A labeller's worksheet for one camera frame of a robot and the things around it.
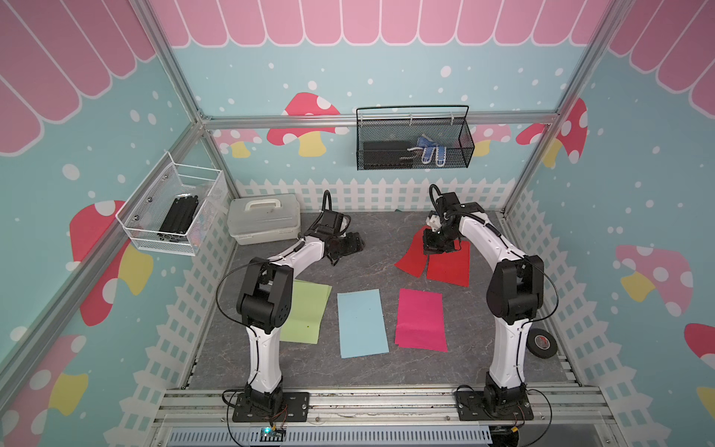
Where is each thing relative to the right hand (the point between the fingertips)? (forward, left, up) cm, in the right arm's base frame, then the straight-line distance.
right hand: (424, 249), depth 95 cm
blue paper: (-21, +22, -11) cm, 33 cm away
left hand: (+3, +23, -3) cm, 24 cm away
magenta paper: (-21, +2, -11) cm, 24 cm away
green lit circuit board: (-51, +46, -13) cm, 70 cm away
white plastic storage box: (+15, +62, 0) cm, 63 cm away
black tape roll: (-28, -34, -11) cm, 45 cm away
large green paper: (-13, +41, -14) cm, 45 cm away
